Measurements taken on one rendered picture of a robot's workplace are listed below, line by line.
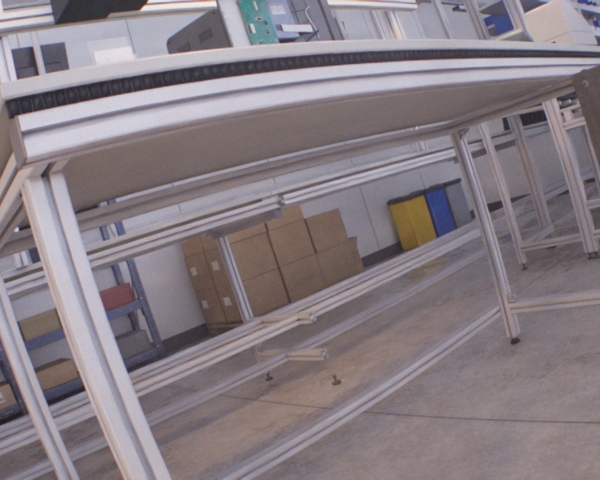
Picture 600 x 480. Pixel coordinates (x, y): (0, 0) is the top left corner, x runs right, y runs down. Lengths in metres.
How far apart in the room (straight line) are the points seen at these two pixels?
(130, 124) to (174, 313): 4.72
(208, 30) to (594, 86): 0.70
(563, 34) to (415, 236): 5.39
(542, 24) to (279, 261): 3.45
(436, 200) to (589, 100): 6.54
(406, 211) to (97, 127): 6.32
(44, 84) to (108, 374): 0.32
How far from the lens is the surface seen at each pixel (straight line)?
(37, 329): 4.42
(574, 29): 1.64
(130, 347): 4.63
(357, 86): 0.80
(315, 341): 3.01
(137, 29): 5.94
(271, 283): 4.61
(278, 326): 2.64
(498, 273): 2.41
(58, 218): 0.66
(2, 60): 1.54
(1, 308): 1.35
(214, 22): 1.09
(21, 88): 0.57
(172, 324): 5.27
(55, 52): 2.94
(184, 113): 0.63
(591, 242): 3.62
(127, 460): 0.66
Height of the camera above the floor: 0.79
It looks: 3 degrees down
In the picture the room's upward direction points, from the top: 18 degrees counter-clockwise
